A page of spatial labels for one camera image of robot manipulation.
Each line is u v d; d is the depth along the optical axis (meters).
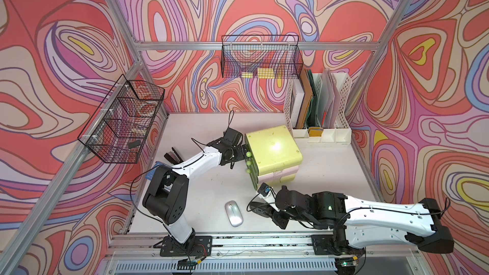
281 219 0.58
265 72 0.91
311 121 0.96
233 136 0.72
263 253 0.73
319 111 1.02
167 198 0.45
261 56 0.85
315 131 0.99
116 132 0.73
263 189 0.57
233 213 0.80
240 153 0.82
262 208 0.66
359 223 0.45
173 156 0.98
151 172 0.48
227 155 0.65
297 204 0.47
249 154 0.78
